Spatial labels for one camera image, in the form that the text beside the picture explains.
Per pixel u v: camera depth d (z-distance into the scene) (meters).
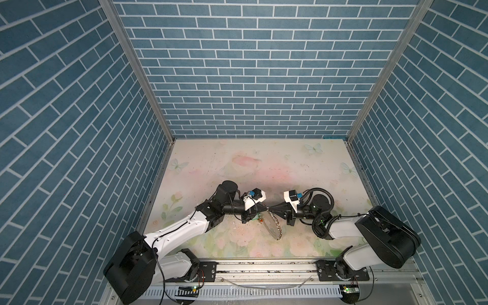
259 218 0.84
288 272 0.75
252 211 0.67
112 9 0.70
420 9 0.71
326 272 0.74
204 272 0.73
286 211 0.71
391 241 0.45
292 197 0.67
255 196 0.64
